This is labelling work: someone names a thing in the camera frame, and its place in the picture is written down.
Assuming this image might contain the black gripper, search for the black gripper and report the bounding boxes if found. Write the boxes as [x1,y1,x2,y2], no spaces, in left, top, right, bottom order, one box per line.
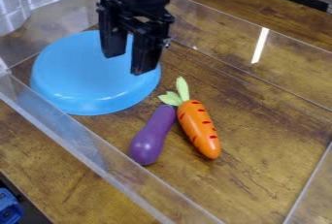
[96,0,175,76]

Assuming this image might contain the purple toy eggplant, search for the purple toy eggplant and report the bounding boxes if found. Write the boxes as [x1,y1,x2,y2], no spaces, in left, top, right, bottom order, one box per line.
[128,105,175,165]

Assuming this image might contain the blue upturned tray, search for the blue upturned tray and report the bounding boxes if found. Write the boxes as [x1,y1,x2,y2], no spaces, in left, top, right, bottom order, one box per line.
[29,30,160,115]

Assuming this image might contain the orange toy carrot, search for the orange toy carrot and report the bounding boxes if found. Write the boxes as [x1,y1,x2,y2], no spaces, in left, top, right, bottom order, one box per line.
[158,77,222,159]

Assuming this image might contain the blue object at corner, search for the blue object at corner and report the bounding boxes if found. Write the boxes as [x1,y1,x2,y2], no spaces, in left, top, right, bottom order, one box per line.
[0,188,22,224]

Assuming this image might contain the clear acrylic enclosure wall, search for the clear acrylic enclosure wall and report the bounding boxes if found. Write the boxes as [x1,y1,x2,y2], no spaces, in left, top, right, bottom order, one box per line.
[0,0,332,224]

